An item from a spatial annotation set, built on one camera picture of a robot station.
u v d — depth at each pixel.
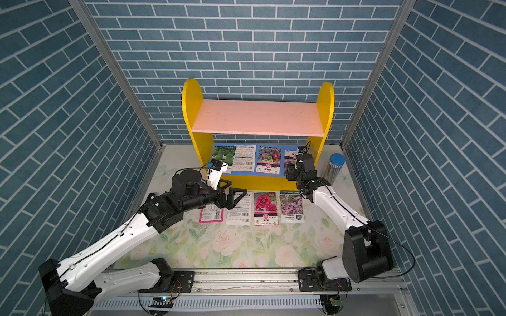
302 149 0.76
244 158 0.96
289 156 0.97
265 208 0.94
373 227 0.43
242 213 0.91
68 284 0.38
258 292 0.74
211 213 0.91
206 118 0.75
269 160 0.94
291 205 0.94
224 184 0.69
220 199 0.58
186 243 0.84
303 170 0.65
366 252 0.42
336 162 0.88
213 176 0.59
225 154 0.96
